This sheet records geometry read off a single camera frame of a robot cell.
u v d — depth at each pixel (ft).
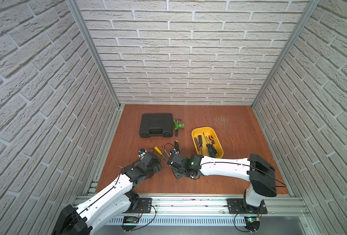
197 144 3.12
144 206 2.40
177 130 3.39
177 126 3.39
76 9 2.30
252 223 2.32
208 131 3.24
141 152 2.48
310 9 2.28
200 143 3.14
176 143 3.13
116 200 1.95
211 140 3.19
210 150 3.02
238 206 2.39
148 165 2.05
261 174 1.42
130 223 2.32
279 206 2.48
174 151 2.37
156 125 3.37
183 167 1.96
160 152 3.02
